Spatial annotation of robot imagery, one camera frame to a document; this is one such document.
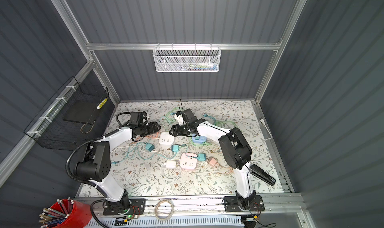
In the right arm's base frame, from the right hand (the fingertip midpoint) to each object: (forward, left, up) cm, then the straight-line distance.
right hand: (174, 133), depth 92 cm
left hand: (+5, +13, -1) cm, 14 cm away
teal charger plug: (-13, -17, -6) cm, 22 cm away
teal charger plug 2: (-7, +15, -5) cm, 18 cm away
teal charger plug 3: (-7, 0, -6) cm, 9 cm away
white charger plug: (-17, +1, -7) cm, 18 cm away
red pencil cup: (-42, +43, +3) cm, 60 cm away
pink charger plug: (-15, -23, -7) cm, 28 cm away
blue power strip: (-1, -16, -6) cm, 17 cm away
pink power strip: (-15, -9, -6) cm, 19 cm away
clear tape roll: (-40, +6, -7) cm, 41 cm away
